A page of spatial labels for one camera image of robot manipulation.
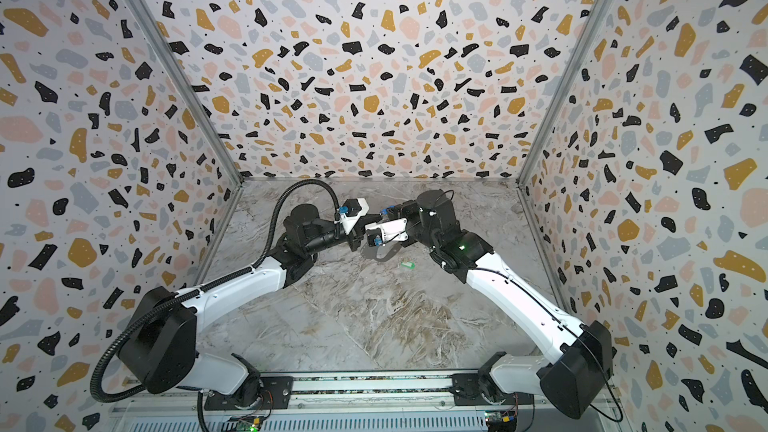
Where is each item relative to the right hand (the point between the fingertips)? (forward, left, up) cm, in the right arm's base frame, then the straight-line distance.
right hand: (393, 196), depth 71 cm
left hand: (-2, +3, -4) cm, 5 cm away
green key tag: (0, -4, -34) cm, 34 cm away
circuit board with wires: (-43, +33, -33) cm, 63 cm away
